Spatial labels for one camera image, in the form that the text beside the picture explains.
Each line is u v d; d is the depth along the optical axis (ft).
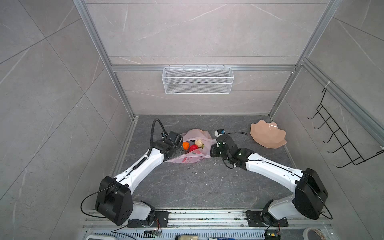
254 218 2.40
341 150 2.18
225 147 2.02
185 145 3.13
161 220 2.40
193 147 3.12
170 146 1.97
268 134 3.44
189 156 2.66
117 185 1.43
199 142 3.16
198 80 3.30
